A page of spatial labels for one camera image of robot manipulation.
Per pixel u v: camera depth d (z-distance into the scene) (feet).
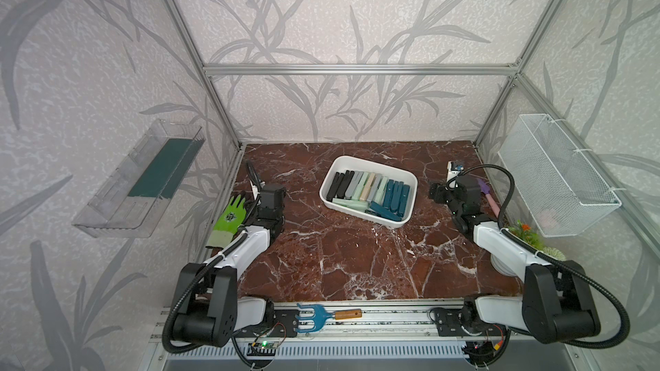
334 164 3.45
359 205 3.16
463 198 2.18
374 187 3.34
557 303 1.36
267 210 2.23
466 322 2.20
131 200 2.09
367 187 3.34
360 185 3.35
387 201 3.23
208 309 1.35
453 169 2.53
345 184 3.36
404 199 3.24
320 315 2.48
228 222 3.06
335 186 3.36
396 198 3.25
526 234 2.38
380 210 3.01
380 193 3.25
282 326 2.37
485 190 3.34
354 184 3.36
